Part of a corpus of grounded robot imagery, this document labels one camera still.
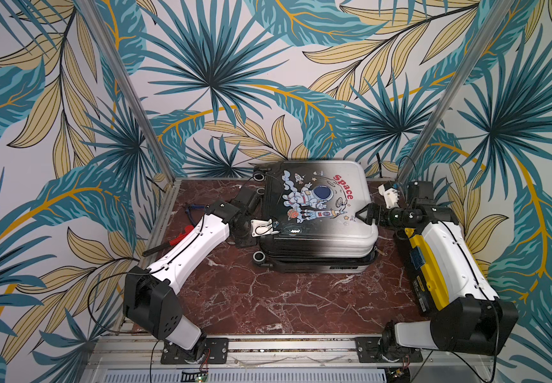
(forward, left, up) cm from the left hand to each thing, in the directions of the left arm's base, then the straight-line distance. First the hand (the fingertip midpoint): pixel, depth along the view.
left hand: (247, 235), depth 81 cm
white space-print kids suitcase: (+9, -23, +6) cm, 25 cm away
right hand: (+5, -41, +5) cm, 41 cm away
